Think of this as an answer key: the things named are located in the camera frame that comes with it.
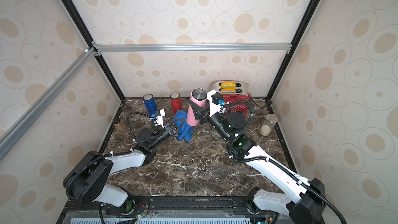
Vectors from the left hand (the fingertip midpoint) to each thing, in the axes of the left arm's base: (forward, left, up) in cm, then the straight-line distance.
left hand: (187, 121), depth 72 cm
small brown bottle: (+12, +45, -19) cm, 50 cm away
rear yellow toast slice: (+35, -23, -7) cm, 43 cm away
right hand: (-2, -4, +16) cm, 16 cm away
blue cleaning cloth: (-4, +1, -2) cm, 4 cm away
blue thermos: (+21, +25, -11) cm, 34 cm away
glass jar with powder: (+11, -46, -14) cm, 50 cm away
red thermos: (+22, +9, -10) cm, 26 cm away
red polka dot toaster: (+30, -32, -10) cm, 45 cm away
